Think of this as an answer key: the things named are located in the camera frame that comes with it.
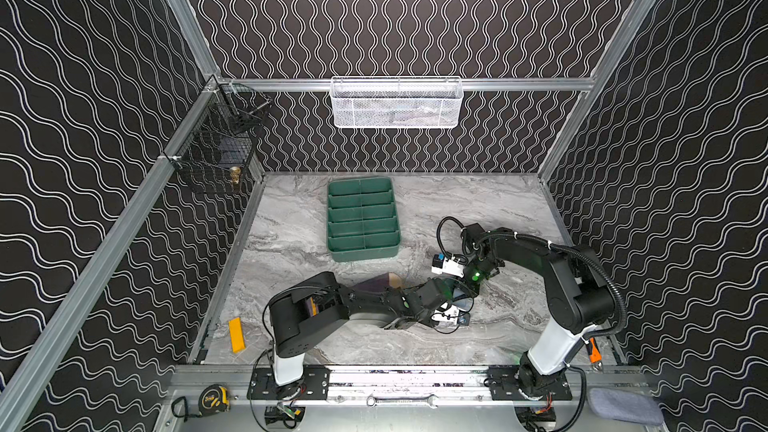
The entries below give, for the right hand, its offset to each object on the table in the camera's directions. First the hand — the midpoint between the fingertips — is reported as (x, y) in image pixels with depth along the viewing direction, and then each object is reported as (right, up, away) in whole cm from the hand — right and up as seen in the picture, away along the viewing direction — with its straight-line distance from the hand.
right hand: (459, 296), depth 90 cm
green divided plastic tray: (-30, +23, +8) cm, 38 cm away
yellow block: (-62, -8, -9) cm, 64 cm away
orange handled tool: (+33, -12, -12) cm, 37 cm away
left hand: (-4, 0, -6) cm, 7 cm away
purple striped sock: (-24, +4, +1) cm, 24 cm away
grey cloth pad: (+34, -19, -20) cm, 44 cm away
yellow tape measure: (-62, -18, -20) cm, 68 cm away
